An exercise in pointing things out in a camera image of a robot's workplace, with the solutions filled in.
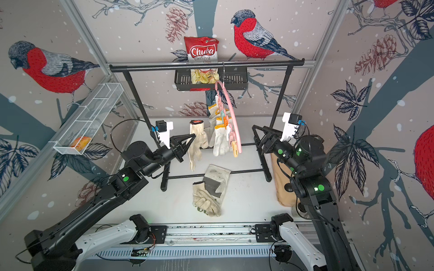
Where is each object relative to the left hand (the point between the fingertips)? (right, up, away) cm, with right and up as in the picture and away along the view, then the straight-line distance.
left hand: (196, 133), depth 59 cm
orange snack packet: (-47, -4, +7) cm, 48 cm away
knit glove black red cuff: (+1, -3, +6) cm, 7 cm away
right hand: (+21, +3, 0) cm, 22 cm away
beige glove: (+2, -32, +25) cm, 40 cm away
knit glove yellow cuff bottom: (+9, -6, +16) cm, 19 cm away
